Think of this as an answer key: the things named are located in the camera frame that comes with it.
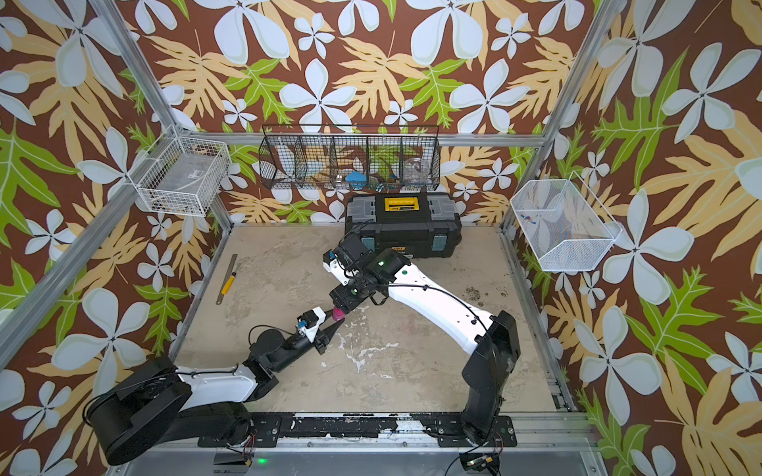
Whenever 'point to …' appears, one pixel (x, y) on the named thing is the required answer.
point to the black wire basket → (370, 157)
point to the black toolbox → (424, 225)
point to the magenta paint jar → (337, 313)
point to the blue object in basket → (357, 179)
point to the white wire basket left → (182, 175)
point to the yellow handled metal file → (230, 281)
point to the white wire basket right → (567, 227)
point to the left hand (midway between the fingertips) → (339, 310)
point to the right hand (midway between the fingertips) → (342, 294)
